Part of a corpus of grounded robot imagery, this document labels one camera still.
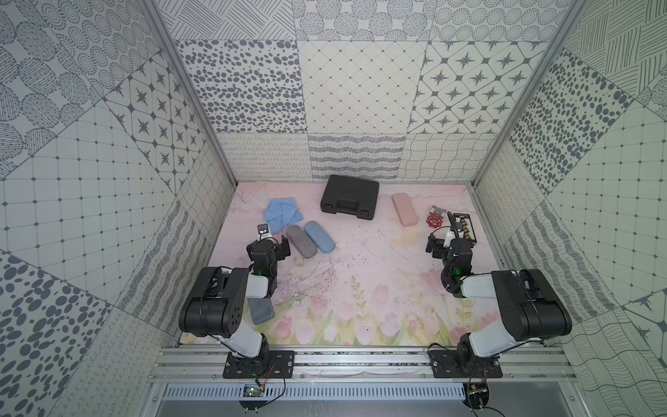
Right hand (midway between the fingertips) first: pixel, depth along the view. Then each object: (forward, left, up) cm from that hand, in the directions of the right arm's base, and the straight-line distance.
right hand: (445, 238), depth 95 cm
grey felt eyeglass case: (-3, +52, -3) cm, 52 cm away
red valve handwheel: (+10, +1, -3) cm, 11 cm away
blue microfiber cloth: (+14, +65, -2) cm, 66 cm away
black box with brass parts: (+10, -12, -6) cm, 16 cm away
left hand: (-2, +62, +2) cm, 62 cm away
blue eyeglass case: (+1, +47, -2) cm, 47 cm away
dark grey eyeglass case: (-26, +64, -3) cm, 69 cm away
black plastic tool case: (+24, +35, -3) cm, 43 cm away
